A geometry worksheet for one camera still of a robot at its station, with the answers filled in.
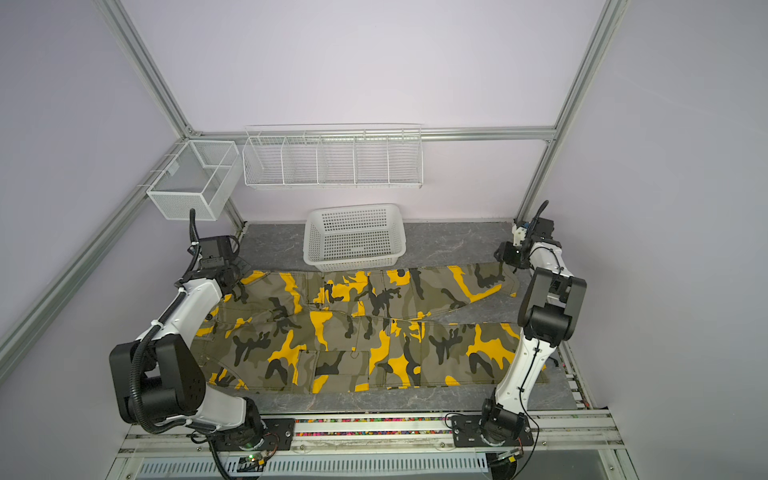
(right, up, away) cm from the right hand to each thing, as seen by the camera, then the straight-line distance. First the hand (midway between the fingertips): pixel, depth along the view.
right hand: (507, 255), depth 101 cm
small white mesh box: (-103, +24, -4) cm, 106 cm away
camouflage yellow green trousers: (-35, -23, -10) cm, 43 cm away
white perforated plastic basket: (-55, +7, +15) cm, 57 cm away
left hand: (-85, -4, -13) cm, 86 cm away
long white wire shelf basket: (-59, +34, -3) cm, 68 cm away
